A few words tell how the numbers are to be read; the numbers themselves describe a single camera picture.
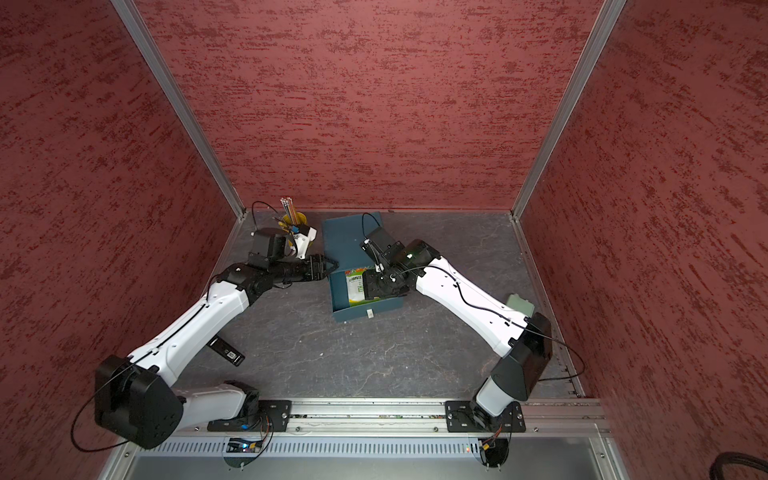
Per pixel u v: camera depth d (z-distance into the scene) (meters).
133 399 0.39
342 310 0.70
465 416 0.74
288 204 1.00
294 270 0.68
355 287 0.81
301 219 1.06
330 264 0.77
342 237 0.83
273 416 0.75
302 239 0.73
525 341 0.41
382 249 0.56
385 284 0.62
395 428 0.74
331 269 0.77
